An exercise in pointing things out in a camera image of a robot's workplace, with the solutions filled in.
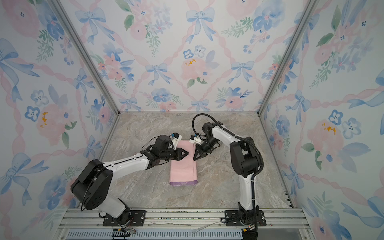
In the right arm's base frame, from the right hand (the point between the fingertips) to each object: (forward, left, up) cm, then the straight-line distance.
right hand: (195, 158), depth 88 cm
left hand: (+1, +4, +5) cm, 7 cm away
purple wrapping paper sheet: (-9, +6, +1) cm, 11 cm away
